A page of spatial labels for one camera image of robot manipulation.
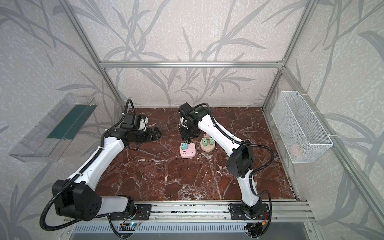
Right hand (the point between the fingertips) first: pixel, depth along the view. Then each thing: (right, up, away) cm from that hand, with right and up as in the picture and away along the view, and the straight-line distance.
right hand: (185, 133), depth 83 cm
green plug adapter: (+11, -6, +10) cm, 16 cm away
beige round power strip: (+14, -10, +12) cm, 21 cm away
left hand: (-15, +1, -1) cm, 16 cm away
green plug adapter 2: (+15, -5, +11) cm, 19 cm away
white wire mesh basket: (+51, 0, -21) cm, 55 cm away
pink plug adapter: (+12, -2, +13) cm, 18 cm away
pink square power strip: (+1, -13, +10) cm, 17 cm away
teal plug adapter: (-2, -9, +9) cm, 12 cm away
